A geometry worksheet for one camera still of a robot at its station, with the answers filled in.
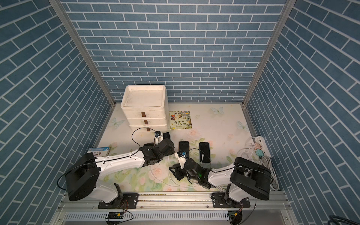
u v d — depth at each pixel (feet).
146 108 2.77
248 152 3.05
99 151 2.99
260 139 3.16
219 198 2.43
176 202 2.43
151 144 3.18
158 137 2.47
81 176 1.39
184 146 3.08
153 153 2.05
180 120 3.57
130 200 2.43
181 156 2.41
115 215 2.37
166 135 2.90
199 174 2.11
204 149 3.09
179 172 2.38
